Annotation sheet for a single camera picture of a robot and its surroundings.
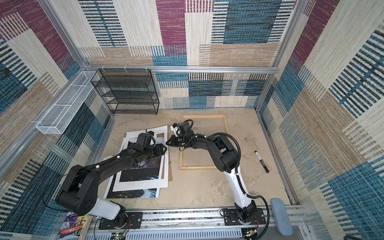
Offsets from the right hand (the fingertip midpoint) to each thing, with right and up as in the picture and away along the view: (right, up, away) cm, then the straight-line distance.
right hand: (167, 144), depth 97 cm
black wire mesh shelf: (-31, +36, +14) cm, 50 cm away
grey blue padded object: (+59, -31, -25) cm, 71 cm away
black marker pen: (+58, -10, -5) cm, 59 cm away
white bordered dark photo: (-10, -15, -6) cm, 19 cm away
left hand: (-1, -1, -6) cm, 6 cm away
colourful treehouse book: (-39, -35, -26) cm, 59 cm away
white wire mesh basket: (-47, +14, -27) cm, 56 cm away
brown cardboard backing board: (+4, -17, -10) cm, 20 cm away
